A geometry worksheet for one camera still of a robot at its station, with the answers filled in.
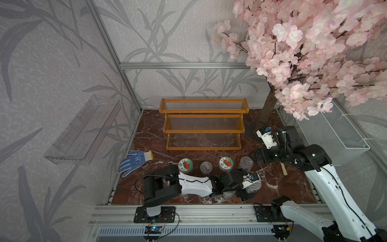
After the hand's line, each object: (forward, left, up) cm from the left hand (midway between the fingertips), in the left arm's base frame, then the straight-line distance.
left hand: (253, 185), depth 74 cm
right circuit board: (-18, -14, -11) cm, 25 cm away
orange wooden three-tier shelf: (+47, +24, -10) cm, 54 cm away
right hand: (+11, 0, +15) cm, 19 cm away
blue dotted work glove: (+16, +68, -10) cm, 71 cm away
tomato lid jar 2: (+12, +12, -1) cm, 17 cm away
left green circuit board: (-17, +48, -11) cm, 53 cm away
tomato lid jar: (+11, +35, -2) cm, 37 cm away
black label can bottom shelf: (-1, 0, +1) cm, 2 cm away
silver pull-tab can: (-3, +12, -5) cm, 13 cm away
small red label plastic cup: (+11, +23, -5) cm, 26 cm away
